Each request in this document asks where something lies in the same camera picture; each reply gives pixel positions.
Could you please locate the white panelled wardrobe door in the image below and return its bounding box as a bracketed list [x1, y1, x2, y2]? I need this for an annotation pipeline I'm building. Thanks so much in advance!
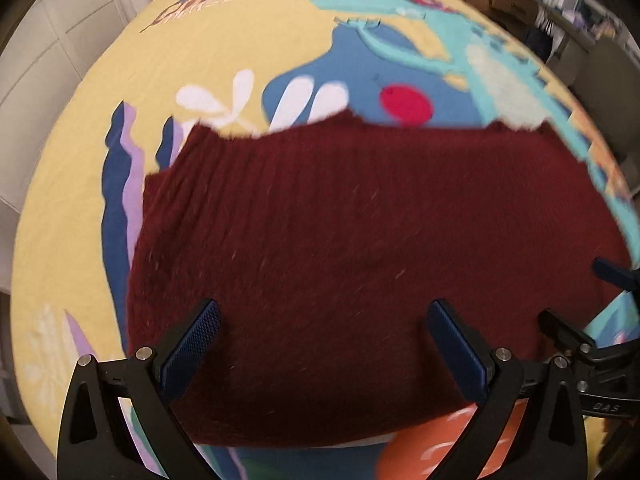
[0, 0, 151, 211]

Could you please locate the dark red knit sweater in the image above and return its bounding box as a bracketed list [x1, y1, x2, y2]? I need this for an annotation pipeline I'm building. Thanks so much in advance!
[126, 113, 634, 448]

